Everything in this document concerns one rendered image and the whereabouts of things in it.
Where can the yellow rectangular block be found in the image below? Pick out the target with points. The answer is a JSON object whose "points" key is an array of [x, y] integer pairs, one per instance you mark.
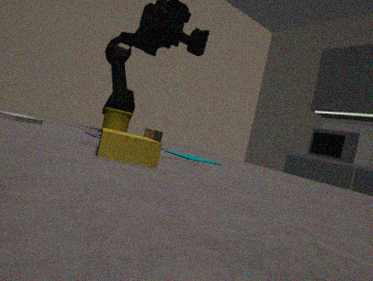
{"points": [[128, 148]]}

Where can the tan flat bar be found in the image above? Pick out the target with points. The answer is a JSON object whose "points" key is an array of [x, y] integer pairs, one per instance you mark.
{"points": [[153, 134]]}

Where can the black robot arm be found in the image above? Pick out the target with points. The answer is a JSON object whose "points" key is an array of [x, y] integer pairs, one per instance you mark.
{"points": [[122, 98]]}

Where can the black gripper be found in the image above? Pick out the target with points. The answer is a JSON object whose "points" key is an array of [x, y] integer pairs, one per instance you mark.
{"points": [[166, 31]]}

